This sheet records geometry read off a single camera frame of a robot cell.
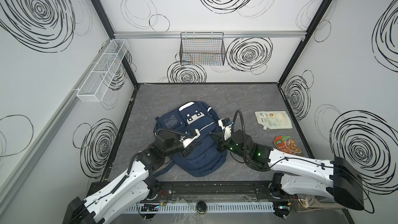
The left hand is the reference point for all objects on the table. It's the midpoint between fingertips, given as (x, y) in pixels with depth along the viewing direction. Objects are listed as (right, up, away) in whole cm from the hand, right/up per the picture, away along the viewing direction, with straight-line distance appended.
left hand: (198, 138), depth 73 cm
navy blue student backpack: (+3, -11, 0) cm, 11 cm away
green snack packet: (+51, -7, +15) cm, 54 cm away
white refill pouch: (+48, +5, +26) cm, 55 cm away
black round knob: (+1, -25, -12) cm, 28 cm away
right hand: (+5, +1, -1) cm, 5 cm away
